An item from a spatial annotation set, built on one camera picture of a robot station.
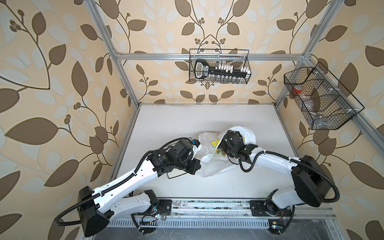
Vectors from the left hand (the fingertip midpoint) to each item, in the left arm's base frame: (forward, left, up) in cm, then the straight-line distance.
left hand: (202, 167), depth 70 cm
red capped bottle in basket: (+45, -56, +11) cm, 73 cm away
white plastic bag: (+3, -4, +1) cm, 5 cm away
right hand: (+17, -11, -10) cm, 23 cm away
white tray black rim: (+2, +15, -15) cm, 21 cm away
